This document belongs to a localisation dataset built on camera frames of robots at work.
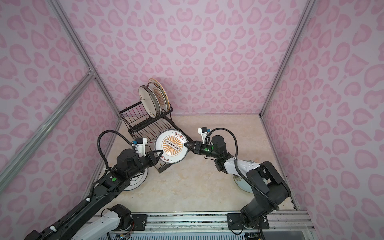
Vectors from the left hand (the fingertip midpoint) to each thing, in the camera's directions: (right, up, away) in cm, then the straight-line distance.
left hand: (163, 149), depth 74 cm
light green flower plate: (+42, -21, +10) cm, 48 cm away
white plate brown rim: (-14, +27, +19) cm, 36 cm away
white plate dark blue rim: (-6, +24, +8) cm, 26 cm away
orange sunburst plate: (+3, +3, +4) cm, 6 cm away
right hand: (+11, +2, +4) cm, 12 cm away
